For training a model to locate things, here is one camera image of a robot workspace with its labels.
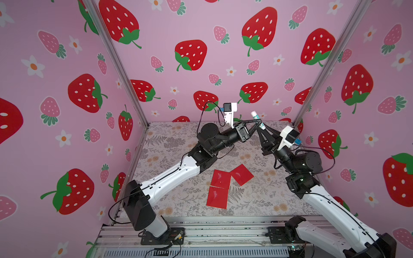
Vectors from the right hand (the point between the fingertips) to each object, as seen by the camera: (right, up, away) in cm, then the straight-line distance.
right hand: (265, 125), depth 57 cm
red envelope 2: (-2, -26, +38) cm, 46 cm away
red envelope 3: (-16, -37, +29) cm, 50 cm away
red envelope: (-14, -29, +36) cm, 48 cm away
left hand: (-2, +1, -3) cm, 4 cm away
